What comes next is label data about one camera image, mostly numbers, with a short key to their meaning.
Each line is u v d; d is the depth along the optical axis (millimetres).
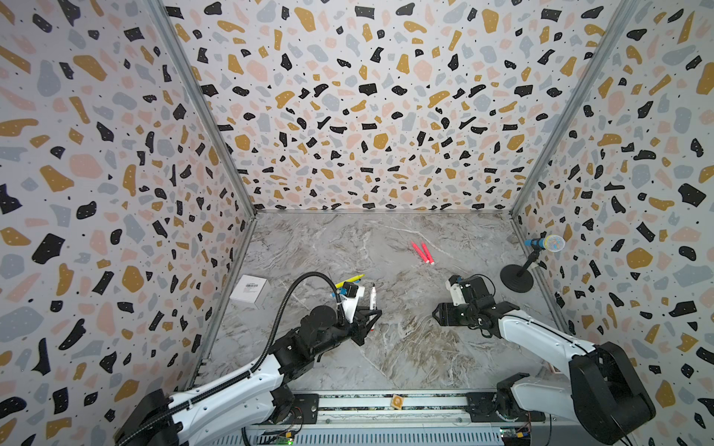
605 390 418
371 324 715
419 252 1092
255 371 511
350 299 650
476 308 692
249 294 911
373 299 715
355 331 652
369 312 712
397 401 747
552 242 786
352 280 1003
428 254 1088
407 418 732
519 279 999
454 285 818
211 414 451
